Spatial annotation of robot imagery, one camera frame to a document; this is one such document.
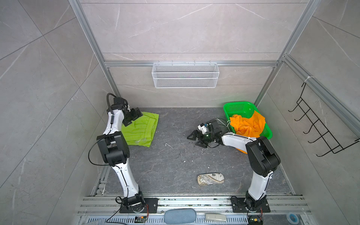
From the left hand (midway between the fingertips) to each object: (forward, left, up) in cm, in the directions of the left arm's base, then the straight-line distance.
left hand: (136, 114), depth 96 cm
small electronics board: (-59, -9, -16) cm, 62 cm away
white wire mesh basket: (+24, -36, +15) cm, 46 cm away
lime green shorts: (-9, -2, -10) cm, 13 cm away
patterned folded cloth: (-42, -47, -12) cm, 64 cm away
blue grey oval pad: (-59, -29, -12) cm, 67 cm away
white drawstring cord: (-4, -66, -11) cm, 67 cm away
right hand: (-18, -38, -7) cm, 42 cm away
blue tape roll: (-62, -87, -14) cm, 108 cm away
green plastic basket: (+12, -87, -11) cm, 88 cm away
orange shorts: (-5, -86, -12) cm, 87 cm away
